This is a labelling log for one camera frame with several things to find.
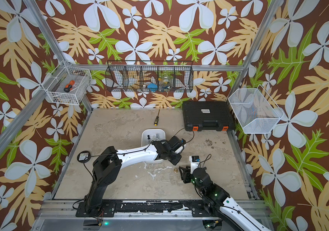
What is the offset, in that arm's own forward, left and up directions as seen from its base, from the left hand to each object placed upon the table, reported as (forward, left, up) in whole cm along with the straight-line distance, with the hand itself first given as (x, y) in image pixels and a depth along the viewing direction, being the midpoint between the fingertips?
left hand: (180, 156), depth 87 cm
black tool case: (+34, -30, 0) cm, 46 cm away
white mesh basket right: (+19, -43, +21) cm, 52 cm away
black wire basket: (+48, +20, +25) cm, 58 cm away
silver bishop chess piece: (+17, +15, -4) cm, 23 cm away
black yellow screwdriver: (+33, +16, -5) cm, 37 cm away
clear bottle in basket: (+41, +9, +25) cm, 49 cm away
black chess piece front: (+13, +20, -4) cm, 24 cm away
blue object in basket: (+39, +18, +22) cm, 49 cm away
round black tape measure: (+2, +62, -4) cm, 62 cm away
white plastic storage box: (+20, +19, -3) cm, 27 cm away
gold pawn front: (-7, +3, -4) cm, 9 cm away
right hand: (-8, 0, +1) cm, 8 cm away
